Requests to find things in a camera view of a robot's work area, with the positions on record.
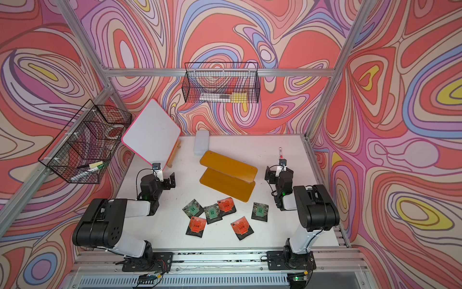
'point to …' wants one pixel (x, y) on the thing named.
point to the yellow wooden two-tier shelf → (229, 176)
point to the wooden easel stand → (169, 164)
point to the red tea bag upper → (226, 206)
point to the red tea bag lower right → (242, 228)
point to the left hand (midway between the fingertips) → (166, 173)
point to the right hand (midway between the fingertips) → (277, 171)
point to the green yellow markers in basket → (95, 166)
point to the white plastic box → (201, 143)
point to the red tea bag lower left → (196, 226)
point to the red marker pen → (281, 155)
